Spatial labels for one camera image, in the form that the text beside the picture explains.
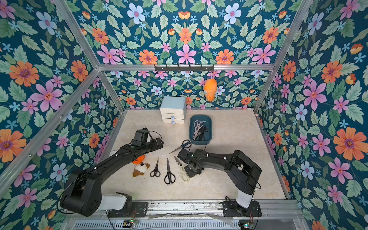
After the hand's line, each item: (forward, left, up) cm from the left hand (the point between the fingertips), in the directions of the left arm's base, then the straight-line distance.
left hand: (159, 142), depth 89 cm
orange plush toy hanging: (+30, -36, +18) cm, 50 cm away
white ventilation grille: (-42, 0, -10) cm, 43 cm away
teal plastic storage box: (+20, -34, -5) cm, 39 cm away
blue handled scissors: (+3, -16, -9) cm, 19 cm away
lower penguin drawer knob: (+21, -7, -6) cm, 23 cm away
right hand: (-17, -20, -9) cm, 28 cm away
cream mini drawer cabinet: (+24, -9, +4) cm, 26 cm away
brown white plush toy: (-14, +12, -7) cm, 19 cm away
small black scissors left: (-16, +3, -9) cm, 18 cm away
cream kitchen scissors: (-13, -13, -8) cm, 20 cm away
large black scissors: (+9, -28, -8) cm, 30 cm away
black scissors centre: (-19, -6, -9) cm, 22 cm away
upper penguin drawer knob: (+22, -8, -1) cm, 23 cm away
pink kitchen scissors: (+17, -26, -8) cm, 33 cm away
